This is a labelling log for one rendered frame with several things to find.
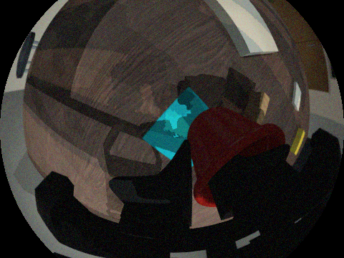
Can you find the yellow rectangular block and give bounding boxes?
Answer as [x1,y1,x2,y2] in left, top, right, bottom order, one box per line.
[290,128,305,155]

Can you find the long wooden plank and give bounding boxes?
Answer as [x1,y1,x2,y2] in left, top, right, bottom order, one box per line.
[243,92,269,125]

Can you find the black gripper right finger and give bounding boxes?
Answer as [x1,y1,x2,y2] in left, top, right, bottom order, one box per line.
[208,144,290,220]

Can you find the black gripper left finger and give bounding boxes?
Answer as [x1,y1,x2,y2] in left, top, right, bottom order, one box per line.
[109,140,193,226]

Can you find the dark red cup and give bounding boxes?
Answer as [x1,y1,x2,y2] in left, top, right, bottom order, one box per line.
[187,106,286,207]

